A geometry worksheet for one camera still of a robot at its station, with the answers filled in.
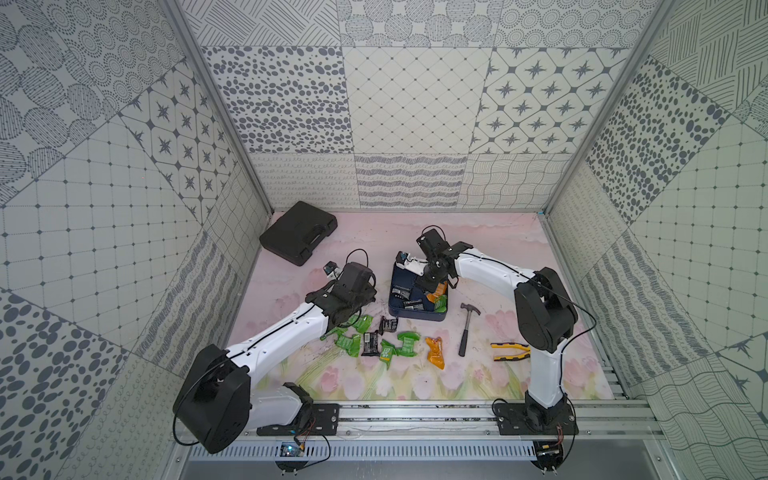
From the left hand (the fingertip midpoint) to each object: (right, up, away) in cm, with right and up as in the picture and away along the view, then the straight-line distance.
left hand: (369, 282), depth 85 cm
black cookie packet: (0, -18, +1) cm, 18 cm away
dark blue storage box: (+12, -7, +11) cm, 17 cm away
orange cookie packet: (+19, -20, -1) cm, 28 cm away
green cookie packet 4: (-9, -15, +3) cm, 18 cm away
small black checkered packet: (+6, -14, +4) cm, 15 cm away
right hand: (+17, -1, +10) cm, 20 cm away
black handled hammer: (+28, -17, +3) cm, 33 cm away
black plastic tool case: (-32, +14, +26) cm, 43 cm away
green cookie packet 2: (-2, -14, +6) cm, 15 cm away
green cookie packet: (+11, -17, +1) cm, 20 cm away
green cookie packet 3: (-5, -19, +1) cm, 20 cm away
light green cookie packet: (+5, -19, -1) cm, 20 cm away
